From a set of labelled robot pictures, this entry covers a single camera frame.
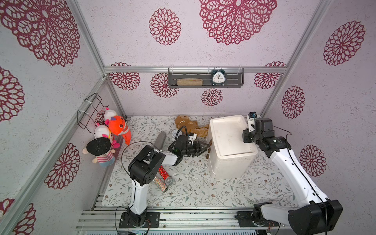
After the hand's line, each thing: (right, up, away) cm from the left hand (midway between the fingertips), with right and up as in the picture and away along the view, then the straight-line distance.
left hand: (209, 148), depth 89 cm
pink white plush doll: (-63, +10, -3) cm, 64 cm away
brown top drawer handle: (-1, +4, -8) cm, 9 cm away
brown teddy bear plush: (-10, +13, +15) cm, 23 cm away
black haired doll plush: (-59, +1, -12) cm, 61 cm away
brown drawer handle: (-1, -1, -1) cm, 2 cm away
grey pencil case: (-33, +4, +16) cm, 37 cm away
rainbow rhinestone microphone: (-29, -20, -5) cm, 36 cm away
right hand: (+18, +11, -11) cm, 24 cm away
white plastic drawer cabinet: (+6, -2, -19) cm, 20 cm away
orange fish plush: (-57, +14, +1) cm, 58 cm away
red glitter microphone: (-27, -17, 0) cm, 32 cm away
